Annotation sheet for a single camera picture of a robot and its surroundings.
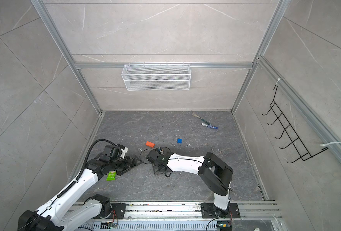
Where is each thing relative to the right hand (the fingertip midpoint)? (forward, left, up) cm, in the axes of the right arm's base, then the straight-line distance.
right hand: (160, 168), depth 88 cm
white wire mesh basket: (+55, +2, +29) cm, 62 cm away
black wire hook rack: (+4, -65, +30) cm, 71 cm away
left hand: (0, +12, +10) cm, 16 cm away
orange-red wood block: (+18, +8, -1) cm, 20 cm away
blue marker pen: (+34, -37, -2) cm, 51 cm away
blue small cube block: (+20, -13, -2) cm, 24 cm away
